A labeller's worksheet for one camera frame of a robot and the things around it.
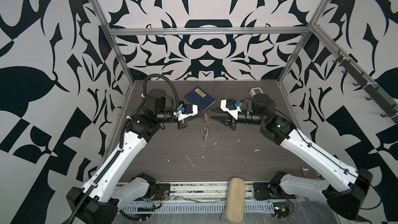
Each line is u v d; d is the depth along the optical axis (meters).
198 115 0.52
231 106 0.49
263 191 0.74
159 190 0.74
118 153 0.43
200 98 1.09
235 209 0.69
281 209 0.71
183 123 0.56
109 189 0.38
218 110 0.52
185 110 0.49
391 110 0.50
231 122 0.55
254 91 1.08
